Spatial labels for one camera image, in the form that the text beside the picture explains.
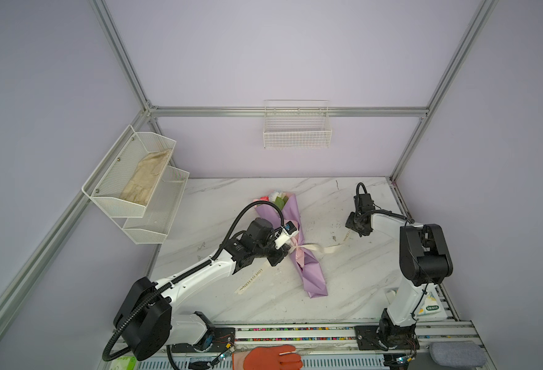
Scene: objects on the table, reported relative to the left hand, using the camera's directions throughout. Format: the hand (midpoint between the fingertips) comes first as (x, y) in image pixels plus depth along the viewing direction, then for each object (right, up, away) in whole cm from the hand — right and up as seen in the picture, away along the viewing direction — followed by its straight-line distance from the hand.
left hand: (285, 247), depth 80 cm
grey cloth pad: (+52, -30, -11) cm, 61 cm away
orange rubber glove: (-5, -32, -10) cm, 34 cm away
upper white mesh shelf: (-55, +23, -3) cm, 60 cm away
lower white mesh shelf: (-50, +8, +8) cm, 52 cm away
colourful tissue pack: (+48, -18, -5) cm, 52 cm away
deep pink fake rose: (-9, +18, +24) cm, 31 cm away
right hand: (+31, +7, +21) cm, 38 cm away
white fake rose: (-2, +17, +23) cm, 29 cm away
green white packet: (-49, -32, -12) cm, 60 cm away
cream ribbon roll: (+5, -2, +10) cm, 11 cm away
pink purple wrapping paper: (+9, -8, +6) cm, 13 cm away
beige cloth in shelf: (-51, +24, 0) cm, 56 cm away
